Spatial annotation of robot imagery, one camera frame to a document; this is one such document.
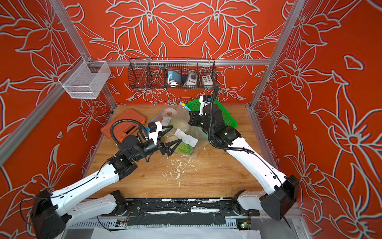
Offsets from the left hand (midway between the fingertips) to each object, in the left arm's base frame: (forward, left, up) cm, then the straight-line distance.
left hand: (176, 132), depth 63 cm
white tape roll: (+40, +13, -31) cm, 53 cm away
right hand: (+11, -3, +2) cm, 12 cm away
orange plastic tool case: (+19, +41, -27) cm, 53 cm away
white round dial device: (+41, -4, -1) cm, 41 cm away
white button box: (+45, -14, -3) cm, 47 cm away
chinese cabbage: (+9, -1, -11) cm, 14 cm away
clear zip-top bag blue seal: (+13, -2, 0) cm, 13 cm away
